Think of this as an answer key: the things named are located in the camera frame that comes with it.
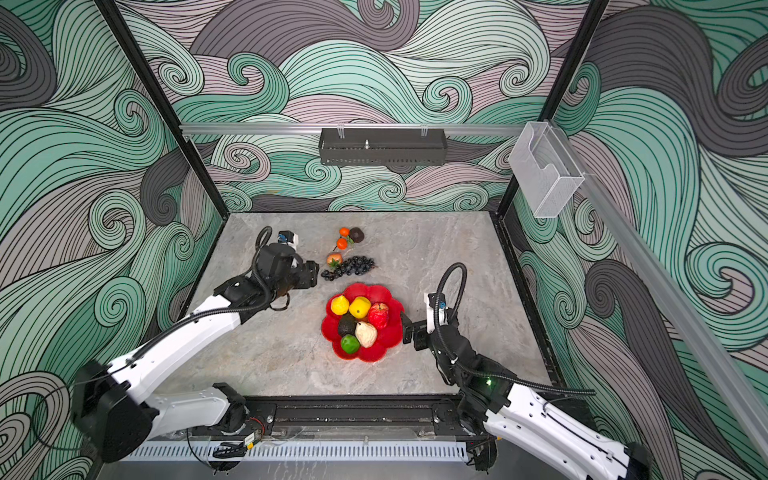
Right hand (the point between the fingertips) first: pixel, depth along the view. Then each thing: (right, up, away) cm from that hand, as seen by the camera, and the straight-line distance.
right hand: (418, 312), depth 75 cm
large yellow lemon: (-16, -2, +11) cm, 19 cm away
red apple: (-10, -3, +11) cm, 15 cm away
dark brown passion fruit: (-18, +20, +34) cm, 44 cm away
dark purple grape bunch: (-19, +9, +25) cm, 33 cm away
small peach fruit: (-26, +12, +26) cm, 38 cm away
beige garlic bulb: (-14, -8, +7) cm, 17 cm away
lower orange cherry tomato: (-24, +17, +35) cm, 45 cm away
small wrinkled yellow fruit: (-22, -1, +12) cm, 25 cm away
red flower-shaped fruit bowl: (-8, -10, +9) cm, 16 cm away
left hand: (-29, +12, +5) cm, 32 cm away
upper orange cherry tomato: (-23, +21, +36) cm, 47 cm away
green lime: (-18, -10, +5) cm, 21 cm away
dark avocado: (-20, -6, +11) cm, 23 cm away
